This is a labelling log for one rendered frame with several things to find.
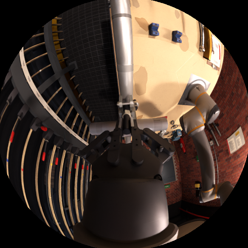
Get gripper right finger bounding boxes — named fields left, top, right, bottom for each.
left=130, top=116, right=176, bottom=166

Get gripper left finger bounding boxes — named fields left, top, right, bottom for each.
left=78, top=116, right=124, bottom=166

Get grey swivel coupler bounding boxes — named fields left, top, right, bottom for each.
left=116, top=94, right=139, bottom=144

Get silver spanner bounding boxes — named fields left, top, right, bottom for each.
left=199, top=23, right=206, bottom=52

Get blue box device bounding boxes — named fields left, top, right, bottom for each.
left=171, top=129, right=182, bottom=141

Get red fire extinguisher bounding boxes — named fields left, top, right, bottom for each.
left=179, top=137, right=187, bottom=154

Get grey hanging tool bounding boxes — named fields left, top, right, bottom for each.
left=206, top=122, right=220, bottom=147
left=213, top=122, right=222, bottom=136

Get grey conduit pipe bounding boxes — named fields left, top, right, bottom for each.
left=212, top=144, right=220, bottom=185

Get grey square mounting plate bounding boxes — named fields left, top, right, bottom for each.
left=177, top=73, right=211, bottom=107

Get black grid mat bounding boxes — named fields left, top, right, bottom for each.
left=57, top=0, right=121, bottom=123

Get long grey pipe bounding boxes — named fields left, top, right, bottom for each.
left=109, top=0, right=135, bottom=101

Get blue v-block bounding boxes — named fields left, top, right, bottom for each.
left=172, top=30, right=183, bottom=43
left=149, top=23, right=160, bottom=37

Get white paper clipboard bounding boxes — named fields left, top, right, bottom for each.
left=207, top=34, right=223, bottom=69

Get yellow tool board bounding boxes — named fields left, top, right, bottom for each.
left=198, top=21, right=214, bottom=61

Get grey wall panel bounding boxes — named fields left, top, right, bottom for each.
left=161, top=155, right=177, bottom=183

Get red floor cable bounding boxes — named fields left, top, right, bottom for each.
left=179, top=207, right=211, bottom=220

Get white wall poster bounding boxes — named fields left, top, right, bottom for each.
left=225, top=126, right=247, bottom=155

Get grey rope pin rail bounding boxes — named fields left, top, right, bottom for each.
left=0, top=16, right=96, bottom=240

